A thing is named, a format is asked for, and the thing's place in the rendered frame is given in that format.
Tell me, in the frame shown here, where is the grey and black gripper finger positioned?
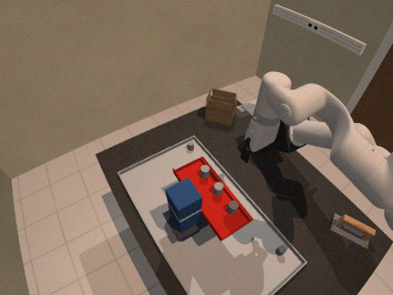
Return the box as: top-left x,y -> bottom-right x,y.
263,143 -> 271,151
238,137 -> 251,163

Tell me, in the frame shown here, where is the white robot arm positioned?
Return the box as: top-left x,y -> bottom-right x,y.
235,71 -> 393,230

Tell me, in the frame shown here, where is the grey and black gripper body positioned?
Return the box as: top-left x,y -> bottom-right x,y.
244,120 -> 280,152

